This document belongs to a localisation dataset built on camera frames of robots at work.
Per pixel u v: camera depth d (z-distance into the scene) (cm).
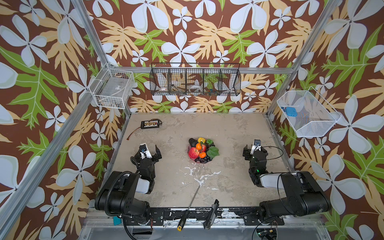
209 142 96
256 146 77
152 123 111
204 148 92
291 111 86
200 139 98
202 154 89
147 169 67
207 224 70
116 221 73
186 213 74
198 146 90
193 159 93
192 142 97
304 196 44
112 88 86
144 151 74
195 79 98
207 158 91
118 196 44
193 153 90
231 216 75
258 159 69
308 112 82
